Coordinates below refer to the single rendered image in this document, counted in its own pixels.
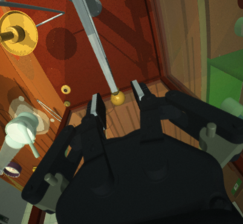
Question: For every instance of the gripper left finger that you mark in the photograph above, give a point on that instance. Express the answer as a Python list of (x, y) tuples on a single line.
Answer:
[(94, 134)]

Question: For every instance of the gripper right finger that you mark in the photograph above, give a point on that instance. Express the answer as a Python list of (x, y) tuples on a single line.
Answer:
[(151, 118)]

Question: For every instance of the red-brown balance body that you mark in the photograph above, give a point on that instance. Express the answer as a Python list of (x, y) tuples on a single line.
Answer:
[(80, 71)]

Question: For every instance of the brass balance pan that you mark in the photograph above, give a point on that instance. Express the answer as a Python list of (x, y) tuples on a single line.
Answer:
[(24, 43)]

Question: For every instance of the brass cylinder weight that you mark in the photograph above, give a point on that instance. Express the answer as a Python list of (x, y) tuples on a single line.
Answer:
[(14, 34)]

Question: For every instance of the small brass round knob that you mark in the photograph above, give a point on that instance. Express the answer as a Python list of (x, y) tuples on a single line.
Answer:
[(66, 89), (67, 103)]

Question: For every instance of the steel tweezers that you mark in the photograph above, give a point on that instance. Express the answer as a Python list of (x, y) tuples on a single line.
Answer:
[(49, 110)]

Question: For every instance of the pale green pestle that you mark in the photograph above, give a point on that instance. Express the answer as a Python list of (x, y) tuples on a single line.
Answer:
[(33, 148)]

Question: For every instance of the pale green mortar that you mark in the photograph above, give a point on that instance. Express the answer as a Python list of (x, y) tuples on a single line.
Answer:
[(14, 131)]

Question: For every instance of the pale green bottle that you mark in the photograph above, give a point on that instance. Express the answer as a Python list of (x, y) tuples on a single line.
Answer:
[(231, 105), (239, 27)]

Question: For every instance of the grey lever with brass ball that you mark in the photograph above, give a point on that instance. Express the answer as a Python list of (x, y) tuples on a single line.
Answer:
[(100, 51)]

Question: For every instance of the purple round tin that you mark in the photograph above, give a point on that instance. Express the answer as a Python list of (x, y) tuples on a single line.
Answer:
[(12, 170)]

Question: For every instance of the white cylinder jar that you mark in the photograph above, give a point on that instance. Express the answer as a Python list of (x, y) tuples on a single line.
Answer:
[(7, 156)]

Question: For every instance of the brown glass case pane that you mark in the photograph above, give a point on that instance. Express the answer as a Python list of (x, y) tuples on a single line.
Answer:
[(181, 31)]

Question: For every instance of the cardboard box with green label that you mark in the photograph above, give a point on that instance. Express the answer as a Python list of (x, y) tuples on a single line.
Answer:
[(235, 182)]

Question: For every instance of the dark red round jar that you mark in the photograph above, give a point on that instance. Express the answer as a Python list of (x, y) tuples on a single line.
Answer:
[(240, 0)]

